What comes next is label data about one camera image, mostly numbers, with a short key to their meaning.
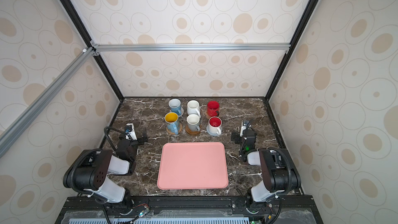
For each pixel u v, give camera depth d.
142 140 0.83
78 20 0.80
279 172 0.45
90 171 0.45
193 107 1.03
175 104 1.05
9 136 0.51
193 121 0.99
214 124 1.00
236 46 1.66
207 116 1.08
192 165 0.86
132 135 0.78
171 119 0.97
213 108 1.09
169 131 1.00
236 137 0.86
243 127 0.82
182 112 1.09
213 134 0.99
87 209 0.73
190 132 0.99
